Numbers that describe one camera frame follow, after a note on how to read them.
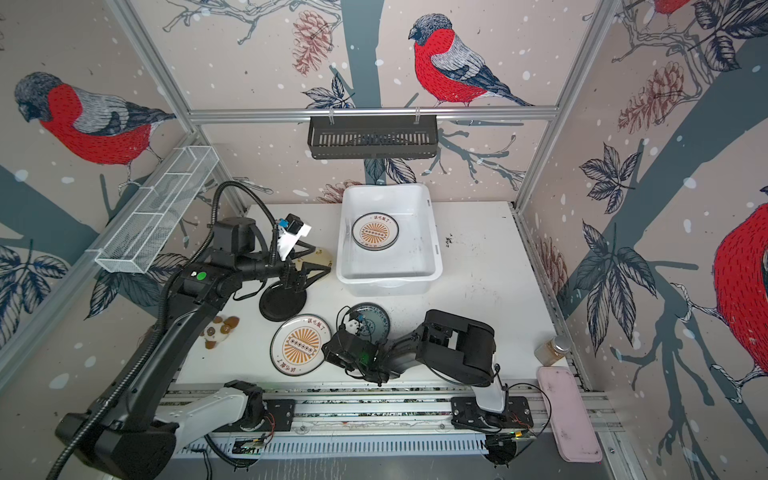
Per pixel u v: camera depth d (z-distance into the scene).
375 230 1.10
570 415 0.71
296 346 0.85
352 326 0.80
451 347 0.50
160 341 0.42
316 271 0.63
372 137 1.07
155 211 0.78
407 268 1.01
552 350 0.76
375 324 0.89
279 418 0.73
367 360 0.66
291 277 0.59
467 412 0.74
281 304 0.93
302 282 0.60
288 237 0.58
